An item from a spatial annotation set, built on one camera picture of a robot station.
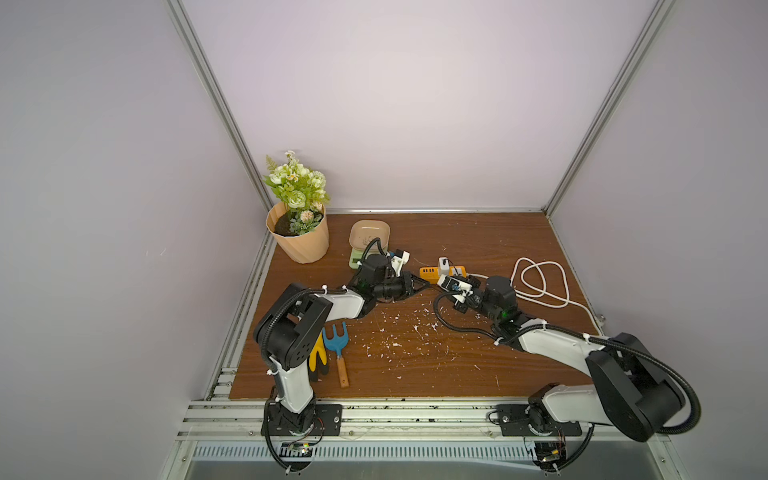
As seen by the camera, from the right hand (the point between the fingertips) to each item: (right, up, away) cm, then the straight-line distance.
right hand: (446, 274), depth 84 cm
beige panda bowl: (-26, +13, +24) cm, 38 cm away
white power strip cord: (+32, -9, +11) cm, 35 cm away
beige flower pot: (-44, +12, +8) cm, 47 cm away
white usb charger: (+1, +1, +11) cm, 11 cm away
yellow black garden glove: (-36, -22, -1) cm, 43 cm away
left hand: (-4, -4, 0) cm, 5 cm away
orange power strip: (-2, -2, +16) cm, 16 cm away
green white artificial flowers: (-43, +25, +6) cm, 50 cm away
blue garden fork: (-31, -21, +2) cm, 38 cm away
